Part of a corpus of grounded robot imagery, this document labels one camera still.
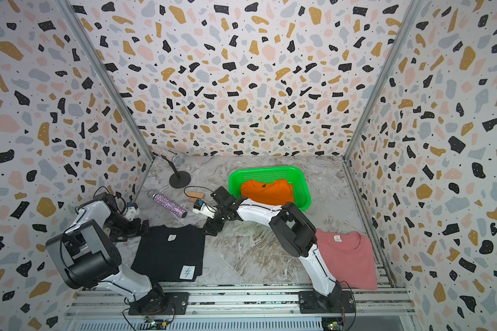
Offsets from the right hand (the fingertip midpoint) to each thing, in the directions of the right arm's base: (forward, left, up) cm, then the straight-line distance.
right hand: (206, 225), depth 88 cm
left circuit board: (-35, +11, -5) cm, 37 cm away
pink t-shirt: (-9, -61, -9) cm, 63 cm away
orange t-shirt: (+20, -31, -3) cm, 37 cm away
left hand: (-6, +28, 0) cm, 28 cm away
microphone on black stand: (+28, +21, -3) cm, 35 cm away
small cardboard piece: (+18, +10, -3) cm, 21 cm away
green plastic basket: (+36, -29, -8) cm, 47 cm away
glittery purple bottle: (+11, +21, -1) cm, 24 cm away
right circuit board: (-32, -49, -7) cm, 59 cm away
